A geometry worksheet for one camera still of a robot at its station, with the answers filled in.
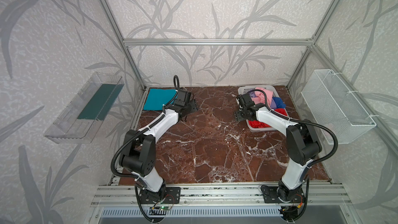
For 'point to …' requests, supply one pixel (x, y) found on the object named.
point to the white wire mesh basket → (341, 114)
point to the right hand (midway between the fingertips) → (241, 109)
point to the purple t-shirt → (273, 104)
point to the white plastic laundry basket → (246, 89)
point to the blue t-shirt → (279, 102)
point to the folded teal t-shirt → (156, 98)
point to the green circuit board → (165, 208)
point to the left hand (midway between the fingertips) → (195, 100)
